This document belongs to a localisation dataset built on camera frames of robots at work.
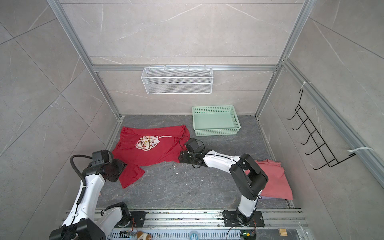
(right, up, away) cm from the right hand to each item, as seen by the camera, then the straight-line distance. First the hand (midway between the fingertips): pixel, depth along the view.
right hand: (182, 157), depth 90 cm
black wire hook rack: (+65, +6, -28) cm, 71 cm away
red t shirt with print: (-32, +5, +11) cm, 34 cm away
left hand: (-33, -2, -8) cm, 34 cm away
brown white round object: (-16, -32, -23) cm, 43 cm away
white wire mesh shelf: (-5, +51, +11) cm, 53 cm away
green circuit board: (+34, -34, -20) cm, 52 cm away
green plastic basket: (+24, +24, +27) cm, 44 cm away
